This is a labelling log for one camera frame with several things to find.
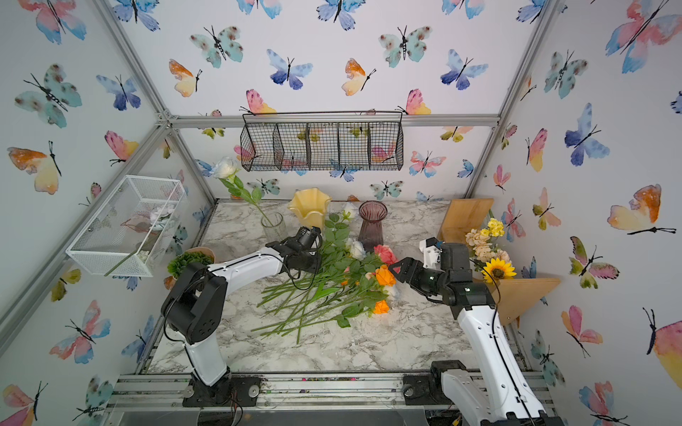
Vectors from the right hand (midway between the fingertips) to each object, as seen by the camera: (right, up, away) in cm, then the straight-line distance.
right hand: (399, 269), depth 75 cm
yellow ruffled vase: (-28, +20, +22) cm, 41 cm away
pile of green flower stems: (-18, -10, +18) cm, 28 cm away
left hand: (-24, 0, +20) cm, 32 cm away
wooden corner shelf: (+28, -6, -5) cm, 29 cm away
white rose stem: (-15, +18, +28) cm, 36 cm away
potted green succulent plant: (-65, +2, +15) cm, 67 cm away
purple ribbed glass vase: (-7, +11, +19) cm, 23 cm away
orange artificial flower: (-3, -4, +12) cm, 13 cm away
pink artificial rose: (-2, +2, +18) cm, 18 cm away
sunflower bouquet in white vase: (+23, +3, -3) cm, 23 cm away
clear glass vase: (-40, +12, +18) cm, 46 cm away
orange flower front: (-4, -14, +11) cm, 18 cm away
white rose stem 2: (-12, +4, +20) cm, 24 cm away
